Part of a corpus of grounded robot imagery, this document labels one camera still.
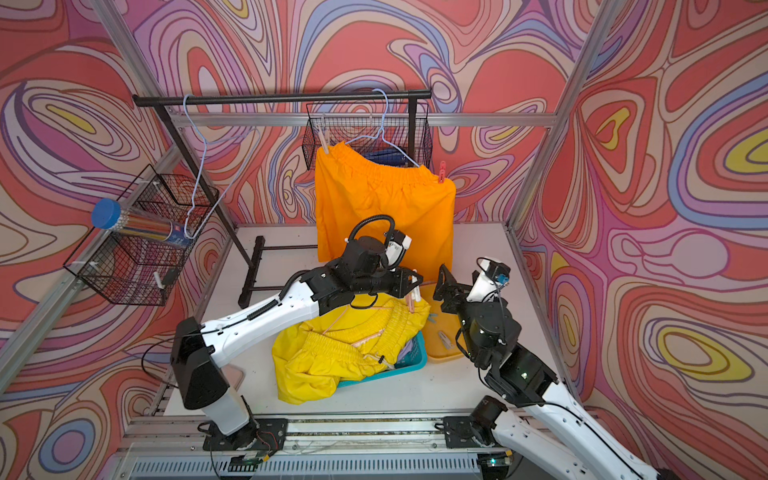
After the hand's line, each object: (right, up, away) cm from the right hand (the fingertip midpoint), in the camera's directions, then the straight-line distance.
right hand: (455, 278), depth 65 cm
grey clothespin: (+2, -20, +22) cm, 30 cm away
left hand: (-6, -1, +4) cm, 7 cm away
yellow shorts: (-26, -18, +10) cm, 33 cm away
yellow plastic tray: (+4, -16, +27) cm, 31 cm away
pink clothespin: (-9, -4, +5) cm, 11 cm away
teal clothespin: (-3, -13, +17) cm, 22 cm away
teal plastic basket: (-7, -22, +12) cm, 26 cm away
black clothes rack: (-67, +9, +48) cm, 83 cm away
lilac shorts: (-10, -20, +14) cm, 26 cm away
